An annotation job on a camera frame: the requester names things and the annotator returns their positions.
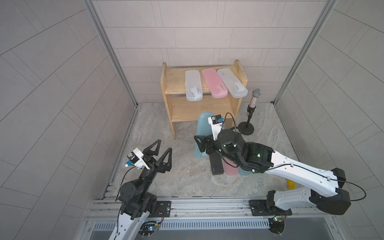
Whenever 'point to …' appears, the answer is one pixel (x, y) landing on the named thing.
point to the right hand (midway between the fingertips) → (199, 136)
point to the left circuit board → (148, 228)
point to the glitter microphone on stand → (247, 128)
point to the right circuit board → (276, 224)
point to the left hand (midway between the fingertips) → (168, 146)
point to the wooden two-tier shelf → (180, 109)
